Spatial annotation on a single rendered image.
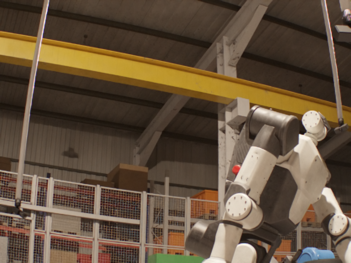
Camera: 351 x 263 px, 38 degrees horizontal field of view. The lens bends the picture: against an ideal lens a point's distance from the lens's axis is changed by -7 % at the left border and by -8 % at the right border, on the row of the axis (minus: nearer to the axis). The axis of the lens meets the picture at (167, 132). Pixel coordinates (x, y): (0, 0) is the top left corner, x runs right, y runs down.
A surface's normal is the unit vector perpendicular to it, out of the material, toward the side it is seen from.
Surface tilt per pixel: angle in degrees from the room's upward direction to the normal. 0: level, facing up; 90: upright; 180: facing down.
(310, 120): 84
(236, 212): 84
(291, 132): 116
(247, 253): 90
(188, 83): 90
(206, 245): 110
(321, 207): 82
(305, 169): 99
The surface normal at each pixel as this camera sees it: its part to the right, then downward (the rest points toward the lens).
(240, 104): 0.38, -0.33
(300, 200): 0.74, 0.25
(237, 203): -0.49, -0.43
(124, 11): 0.02, 0.88
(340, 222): -0.72, -0.40
